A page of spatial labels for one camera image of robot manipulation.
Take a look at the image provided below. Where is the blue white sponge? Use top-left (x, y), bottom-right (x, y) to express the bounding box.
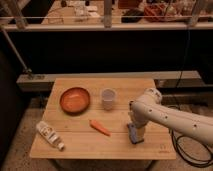
top-left (127, 123), bottom-right (144, 144)

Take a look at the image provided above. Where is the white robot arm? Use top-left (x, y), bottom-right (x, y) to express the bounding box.
top-left (127, 88), bottom-right (213, 146)

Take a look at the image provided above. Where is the clear plastic cup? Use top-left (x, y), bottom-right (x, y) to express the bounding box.
top-left (101, 88), bottom-right (116, 110)

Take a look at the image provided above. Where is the orange carrot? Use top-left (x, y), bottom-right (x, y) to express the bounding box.
top-left (89, 120), bottom-right (110, 136)

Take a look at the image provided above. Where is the orange bowl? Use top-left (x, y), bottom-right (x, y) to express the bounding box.
top-left (59, 87), bottom-right (90, 114)

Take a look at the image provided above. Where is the white plastic bottle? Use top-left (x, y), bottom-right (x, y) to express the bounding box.
top-left (36, 121), bottom-right (65, 151)

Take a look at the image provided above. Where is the metal diagonal rod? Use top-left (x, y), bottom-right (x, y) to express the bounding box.
top-left (0, 26), bottom-right (33, 79)

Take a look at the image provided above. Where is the black cable on floor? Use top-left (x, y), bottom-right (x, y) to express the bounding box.
top-left (168, 105), bottom-right (213, 169)

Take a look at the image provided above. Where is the grey metal rail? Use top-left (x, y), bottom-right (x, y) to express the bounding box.
top-left (17, 71), bottom-right (201, 92)

